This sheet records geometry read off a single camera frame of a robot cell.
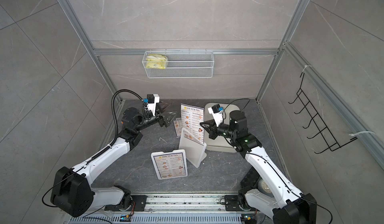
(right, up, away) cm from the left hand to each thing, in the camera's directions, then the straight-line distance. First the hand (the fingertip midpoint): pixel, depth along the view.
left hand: (175, 106), depth 68 cm
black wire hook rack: (+65, -8, -1) cm, 66 cm away
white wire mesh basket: (+1, +30, +33) cm, 45 cm away
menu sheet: (+8, -8, +4) cm, 12 cm away
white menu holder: (-10, -22, +1) cm, 24 cm away
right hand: (+13, -8, +3) cm, 16 cm away
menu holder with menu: (+8, -19, +10) cm, 22 cm away
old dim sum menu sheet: (0, -11, +10) cm, 14 cm away
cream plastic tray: (+24, -23, +22) cm, 40 cm away
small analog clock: (+44, -41, +7) cm, 61 cm away
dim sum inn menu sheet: (-3, -30, +7) cm, 31 cm away
